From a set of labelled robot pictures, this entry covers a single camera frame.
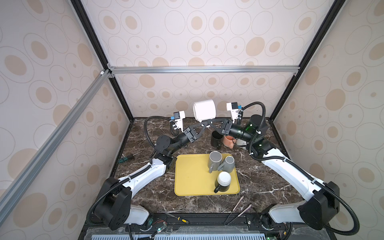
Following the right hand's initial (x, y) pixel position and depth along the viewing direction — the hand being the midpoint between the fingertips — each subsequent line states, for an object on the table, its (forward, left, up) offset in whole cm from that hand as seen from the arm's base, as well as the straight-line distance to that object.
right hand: (208, 124), depth 63 cm
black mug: (+16, -8, -33) cm, 37 cm away
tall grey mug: (-1, -5, -29) cm, 29 cm away
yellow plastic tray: (-7, +8, -39) cm, 40 cm away
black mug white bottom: (-13, -8, -31) cm, 34 cm away
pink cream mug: (+15, -16, -33) cm, 39 cm away
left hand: (-3, -1, +2) cm, 4 cm away
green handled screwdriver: (+7, +49, -38) cm, 62 cm away
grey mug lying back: (-2, -13, -33) cm, 36 cm away
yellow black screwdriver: (-28, +15, -39) cm, 50 cm away
